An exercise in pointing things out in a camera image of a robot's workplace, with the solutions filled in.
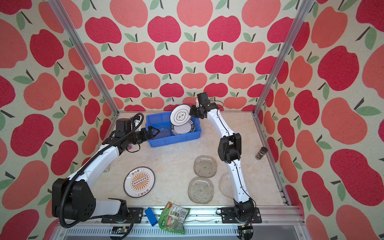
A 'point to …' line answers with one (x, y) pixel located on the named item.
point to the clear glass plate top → (164, 132)
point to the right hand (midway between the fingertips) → (192, 112)
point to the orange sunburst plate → (139, 182)
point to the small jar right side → (261, 154)
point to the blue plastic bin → (161, 121)
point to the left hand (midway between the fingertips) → (156, 133)
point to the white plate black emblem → (180, 115)
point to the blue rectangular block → (151, 216)
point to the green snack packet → (172, 217)
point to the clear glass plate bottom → (200, 190)
